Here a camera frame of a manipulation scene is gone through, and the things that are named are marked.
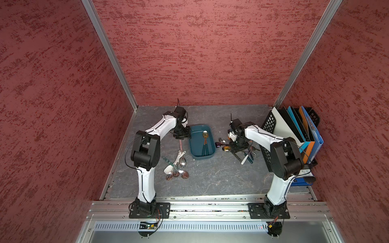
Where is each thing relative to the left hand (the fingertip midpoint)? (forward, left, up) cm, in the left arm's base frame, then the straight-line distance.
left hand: (186, 139), depth 94 cm
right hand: (-7, -32, -3) cm, 33 cm away
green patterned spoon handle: (-13, +10, -5) cm, 18 cm away
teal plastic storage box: (+2, -6, -6) cm, 9 cm away
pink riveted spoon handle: (-2, +4, -6) cm, 7 cm away
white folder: (-6, -50, +20) cm, 54 cm away
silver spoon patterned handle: (+3, -24, -5) cm, 24 cm away
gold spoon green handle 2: (+7, -12, -5) cm, 15 cm away
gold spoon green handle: (-1, -11, -6) cm, 12 cm away
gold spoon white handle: (-11, -36, -6) cm, 38 cm away
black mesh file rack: (+2, -49, +13) cm, 50 cm away
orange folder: (-15, -60, +21) cm, 65 cm away
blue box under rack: (-25, -63, -2) cm, 68 cm away
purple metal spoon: (-1, -21, -5) cm, 21 cm away
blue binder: (-10, -64, +22) cm, 69 cm away
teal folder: (-16, -57, +20) cm, 62 cm away
